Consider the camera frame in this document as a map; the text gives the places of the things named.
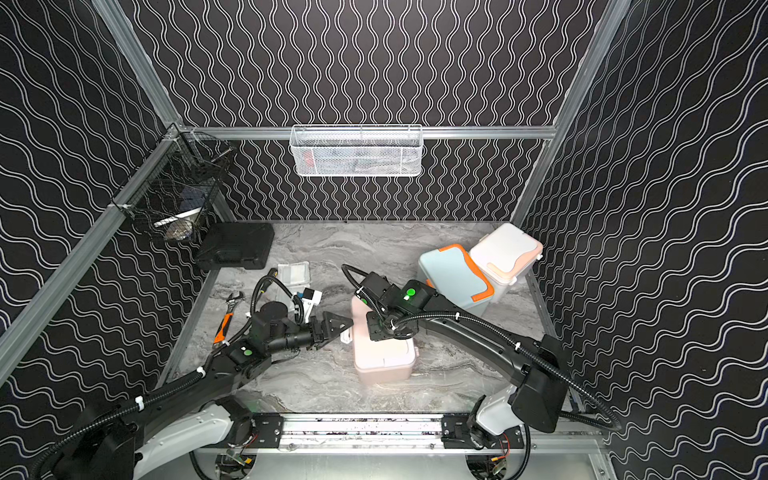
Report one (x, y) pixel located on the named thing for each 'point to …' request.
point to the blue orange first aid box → (450, 272)
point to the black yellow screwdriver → (275, 273)
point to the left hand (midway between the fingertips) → (347, 325)
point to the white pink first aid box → (506, 255)
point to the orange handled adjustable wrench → (225, 323)
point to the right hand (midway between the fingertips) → (379, 328)
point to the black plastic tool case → (245, 244)
